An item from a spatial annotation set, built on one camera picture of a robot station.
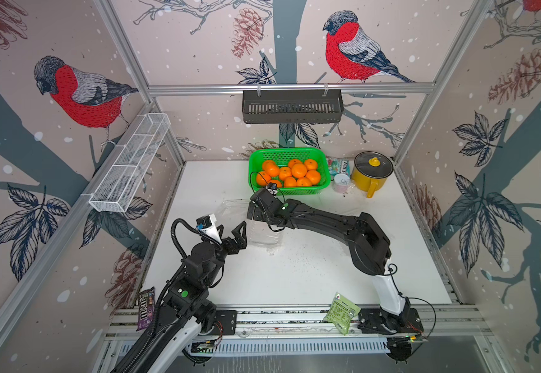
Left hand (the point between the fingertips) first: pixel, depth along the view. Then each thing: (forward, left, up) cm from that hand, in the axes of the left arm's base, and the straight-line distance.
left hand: (238, 221), depth 74 cm
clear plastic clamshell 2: (+21, -46, -22) cm, 55 cm away
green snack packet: (+42, -42, -18) cm, 62 cm away
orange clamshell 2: (+29, -24, -15) cm, 40 cm away
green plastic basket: (+50, -18, -19) cm, 56 cm away
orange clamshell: (+35, -23, -14) cm, 44 cm away
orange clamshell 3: (+29, -12, -15) cm, 35 cm away
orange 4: (+33, -30, -16) cm, 47 cm away
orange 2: (+36, -16, -16) cm, 42 cm away
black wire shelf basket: (+55, -19, +7) cm, 59 cm away
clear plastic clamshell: (+15, +8, -21) cm, 27 cm away
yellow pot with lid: (+32, -55, -11) cm, 64 cm away
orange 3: (+42, -29, -17) cm, 54 cm away
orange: (+37, -9, -12) cm, 40 cm away
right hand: (+12, -5, -12) cm, 18 cm away
